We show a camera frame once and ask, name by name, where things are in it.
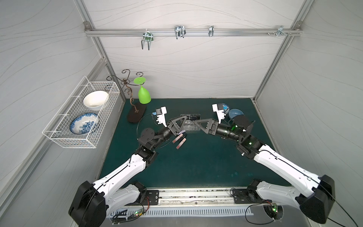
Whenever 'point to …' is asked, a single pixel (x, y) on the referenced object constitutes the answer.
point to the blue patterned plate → (83, 124)
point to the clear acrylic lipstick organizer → (189, 124)
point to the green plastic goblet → (144, 97)
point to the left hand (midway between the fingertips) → (186, 118)
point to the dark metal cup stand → (137, 110)
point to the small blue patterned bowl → (226, 108)
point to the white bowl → (94, 100)
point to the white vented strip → (196, 212)
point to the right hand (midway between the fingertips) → (195, 123)
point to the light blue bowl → (234, 112)
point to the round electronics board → (274, 211)
